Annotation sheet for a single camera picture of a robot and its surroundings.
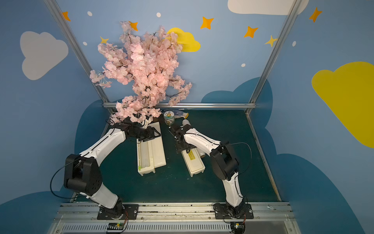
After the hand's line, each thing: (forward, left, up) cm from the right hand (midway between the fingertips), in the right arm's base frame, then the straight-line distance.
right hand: (187, 146), depth 92 cm
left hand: (+2, +18, +10) cm, 21 cm away
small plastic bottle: (+34, +5, -7) cm, 35 cm away
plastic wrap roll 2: (-1, -8, -2) cm, 8 cm away
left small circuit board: (-44, +34, -9) cm, 56 cm away
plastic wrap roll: (-6, +27, -1) cm, 28 cm away
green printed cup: (+24, +16, +1) cm, 29 cm away
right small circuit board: (-40, -28, -10) cm, 50 cm away
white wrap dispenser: (-10, -4, 0) cm, 11 cm away
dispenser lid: (-4, +19, 0) cm, 19 cm away
